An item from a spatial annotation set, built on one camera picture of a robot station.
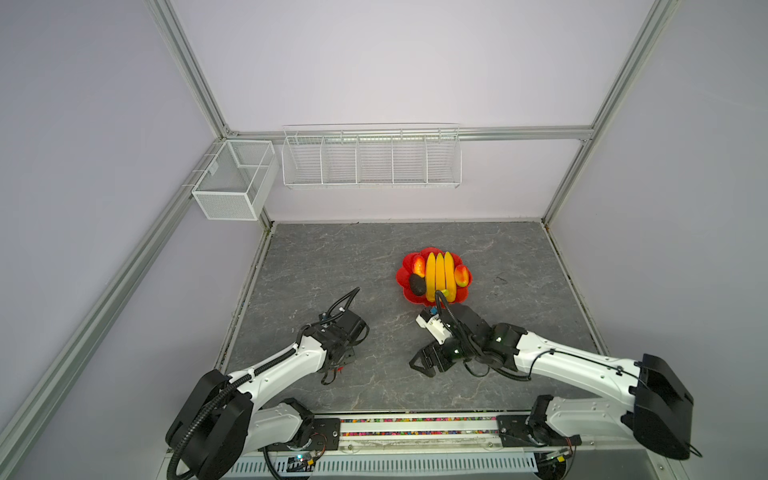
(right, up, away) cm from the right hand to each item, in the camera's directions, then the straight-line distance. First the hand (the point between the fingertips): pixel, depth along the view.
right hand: (421, 360), depth 76 cm
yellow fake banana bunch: (+8, +20, +23) cm, 31 cm away
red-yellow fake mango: (+15, +20, +20) cm, 32 cm away
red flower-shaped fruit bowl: (-3, +21, +26) cm, 33 cm away
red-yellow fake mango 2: (+2, +23, +26) cm, 35 cm away
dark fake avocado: (+1, +17, +21) cm, 27 cm away
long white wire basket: (-12, +60, +23) cm, 65 cm away
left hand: (-23, -3, +8) cm, 24 cm away
